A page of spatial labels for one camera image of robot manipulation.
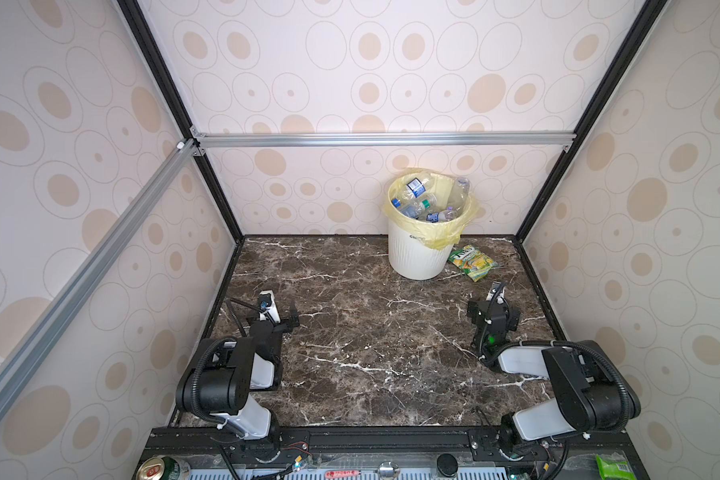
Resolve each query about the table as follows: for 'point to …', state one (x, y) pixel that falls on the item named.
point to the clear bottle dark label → (459, 194)
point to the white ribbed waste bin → (412, 258)
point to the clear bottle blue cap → (420, 188)
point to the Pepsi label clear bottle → (442, 216)
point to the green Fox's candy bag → (472, 262)
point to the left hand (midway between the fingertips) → (284, 295)
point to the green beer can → (159, 468)
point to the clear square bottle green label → (415, 207)
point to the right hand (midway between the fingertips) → (498, 299)
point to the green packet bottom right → (614, 466)
